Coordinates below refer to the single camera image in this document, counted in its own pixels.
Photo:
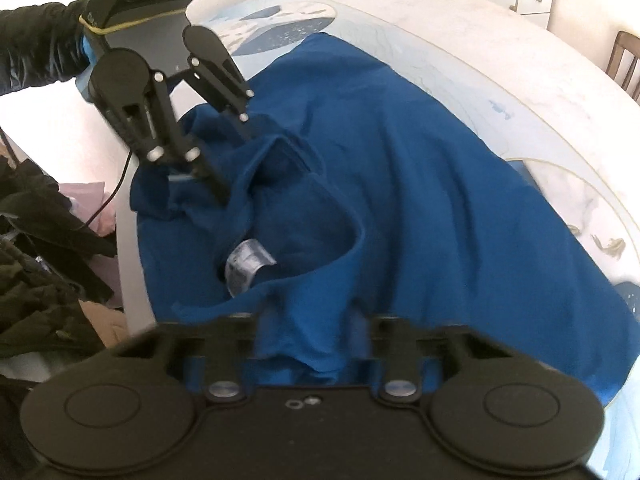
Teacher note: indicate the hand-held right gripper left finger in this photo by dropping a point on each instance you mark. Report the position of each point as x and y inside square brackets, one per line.
[240, 335]

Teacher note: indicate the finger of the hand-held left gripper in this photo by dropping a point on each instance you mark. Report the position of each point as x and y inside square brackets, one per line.
[165, 145]
[230, 95]

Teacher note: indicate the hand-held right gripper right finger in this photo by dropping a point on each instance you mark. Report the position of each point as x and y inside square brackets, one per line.
[385, 335]

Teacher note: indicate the blue shirt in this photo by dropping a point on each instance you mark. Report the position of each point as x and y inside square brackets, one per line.
[425, 185]

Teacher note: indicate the person's left forearm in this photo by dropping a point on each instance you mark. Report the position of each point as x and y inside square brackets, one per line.
[35, 45]

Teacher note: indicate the pile of dark clothes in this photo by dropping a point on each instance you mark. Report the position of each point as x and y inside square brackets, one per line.
[40, 270]

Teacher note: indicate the person's left hand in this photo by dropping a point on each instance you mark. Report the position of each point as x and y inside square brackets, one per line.
[90, 47]

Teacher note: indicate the pink cloth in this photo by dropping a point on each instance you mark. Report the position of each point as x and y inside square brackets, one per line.
[95, 200]

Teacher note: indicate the tan cloth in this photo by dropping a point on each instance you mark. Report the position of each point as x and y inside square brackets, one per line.
[105, 325]

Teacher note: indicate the wooden slat-back chair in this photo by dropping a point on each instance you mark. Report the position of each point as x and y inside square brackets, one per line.
[622, 42]

